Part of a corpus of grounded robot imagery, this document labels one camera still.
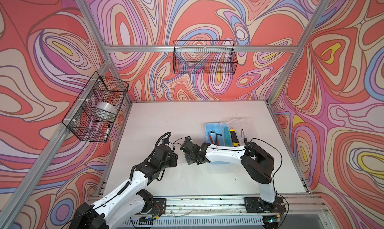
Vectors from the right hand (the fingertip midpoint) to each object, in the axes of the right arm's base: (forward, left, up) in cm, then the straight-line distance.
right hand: (192, 159), depth 90 cm
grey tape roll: (+10, +41, +35) cm, 54 cm away
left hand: (-1, +8, +8) cm, 11 cm away
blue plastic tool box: (+18, -16, +1) cm, 24 cm away
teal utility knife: (+7, -22, +8) cm, 24 cm away
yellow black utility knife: (+9, -26, +8) cm, 29 cm away
